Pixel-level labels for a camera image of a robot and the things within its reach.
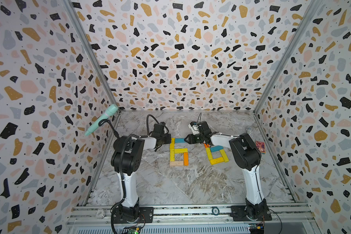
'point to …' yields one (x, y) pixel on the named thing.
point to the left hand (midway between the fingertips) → (173, 137)
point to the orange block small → (185, 159)
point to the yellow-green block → (209, 153)
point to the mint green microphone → (110, 109)
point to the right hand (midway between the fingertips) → (188, 139)
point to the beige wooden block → (176, 163)
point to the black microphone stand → (115, 133)
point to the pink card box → (262, 146)
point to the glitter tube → (249, 130)
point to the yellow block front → (216, 160)
